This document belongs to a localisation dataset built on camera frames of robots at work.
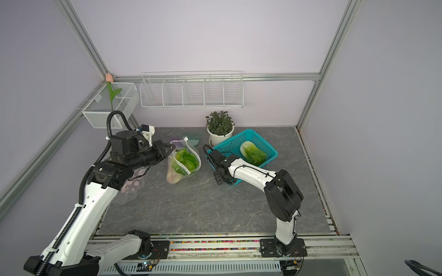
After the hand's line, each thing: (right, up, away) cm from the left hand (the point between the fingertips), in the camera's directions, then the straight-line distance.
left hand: (176, 147), depth 67 cm
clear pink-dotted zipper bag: (+4, 0, +9) cm, 10 cm away
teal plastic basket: (+23, 0, +38) cm, 45 cm away
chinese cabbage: (-2, -10, +6) cm, 12 cm away
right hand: (+19, -15, +23) cm, 33 cm away
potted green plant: (+16, +11, +32) cm, 37 cm away
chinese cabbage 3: (+34, -4, +27) cm, 43 cm away
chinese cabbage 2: (+3, -6, +9) cm, 11 cm away
